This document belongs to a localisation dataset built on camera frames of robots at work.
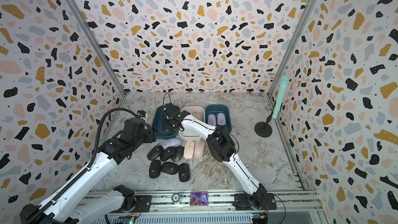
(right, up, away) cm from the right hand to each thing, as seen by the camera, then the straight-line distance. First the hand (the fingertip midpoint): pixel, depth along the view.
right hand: (168, 124), depth 96 cm
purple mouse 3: (+33, +3, +7) cm, 34 cm away
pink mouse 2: (+20, -14, -6) cm, 25 cm away
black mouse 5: (+5, -22, -14) cm, 26 cm away
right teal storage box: (+31, +9, +18) cm, 37 cm away
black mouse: (-5, -15, -8) cm, 18 cm away
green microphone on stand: (+62, -4, +6) cm, 62 cm away
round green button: (+10, -30, -26) cm, 41 cm away
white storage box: (+12, -7, -3) cm, 14 cm away
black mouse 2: (+2, -15, -9) cm, 18 cm away
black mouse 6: (+12, -24, -15) cm, 31 cm away
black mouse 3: (+8, -16, -7) cm, 19 cm away
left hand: (-3, 0, -18) cm, 18 cm away
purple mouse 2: (+27, +3, +7) cm, 28 cm away
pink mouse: (+14, -14, -6) cm, 20 cm away
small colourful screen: (+21, -34, -21) cm, 45 cm away
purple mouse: (+3, -10, -4) cm, 11 cm away
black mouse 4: (-3, -22, -14) cm, 26 cm away
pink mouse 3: (+19, +5, +10) cm, 22 cm away
